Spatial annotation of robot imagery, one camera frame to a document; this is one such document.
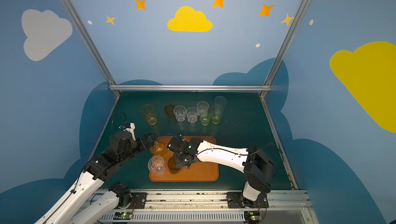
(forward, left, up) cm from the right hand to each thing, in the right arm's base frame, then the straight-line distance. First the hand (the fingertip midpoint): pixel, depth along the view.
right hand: (180, 161), depth 78 cm
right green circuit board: (-21, -36, -9) cm, 43 cm away
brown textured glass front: (-1, +5, -6) cm, 8 cm away
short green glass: (+32, -12, -9) cm, 35 cm away
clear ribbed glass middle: (+35, -3, -5) cm, 36 cm away
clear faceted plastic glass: (0, +15, -8) cm, 17 cm away
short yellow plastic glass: (+9, +16, -7) cm, 19 cm away
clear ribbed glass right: (+41, -10, -5) cm, 42 cm away
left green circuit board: (-24, +25, -8) cm, 35 cm away
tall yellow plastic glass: (+33, +25, -2) cm, 41 cm away
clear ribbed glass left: (+36, +6, -4) cm, 36 cm away
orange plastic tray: (-2, -10, -9) cm, 14 cm away
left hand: (+7, +14, +11) cm, 19 cm away
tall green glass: (+36, -20, -9) cm, 42 cm away
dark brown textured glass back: (+35, +12, -1) cm, 37 cm away
